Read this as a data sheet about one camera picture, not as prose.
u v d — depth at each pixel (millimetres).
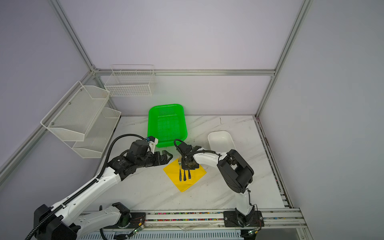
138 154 585
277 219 750
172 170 910
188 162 666
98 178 475
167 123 1154
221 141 1045
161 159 685
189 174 897
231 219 730
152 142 711
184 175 889
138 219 734
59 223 378
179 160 956
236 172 492
